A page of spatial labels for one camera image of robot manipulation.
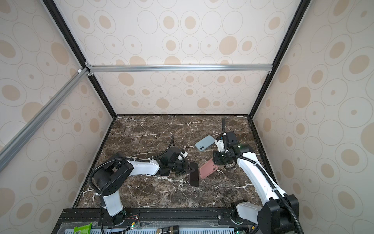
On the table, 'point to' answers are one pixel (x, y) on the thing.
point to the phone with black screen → (194, 176)
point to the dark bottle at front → (172, 229)
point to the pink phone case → (207, 168)
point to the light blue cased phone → (205, 143)
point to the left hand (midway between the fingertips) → (198, 170)
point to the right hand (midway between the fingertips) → (215, 158)
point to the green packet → (84, 229)
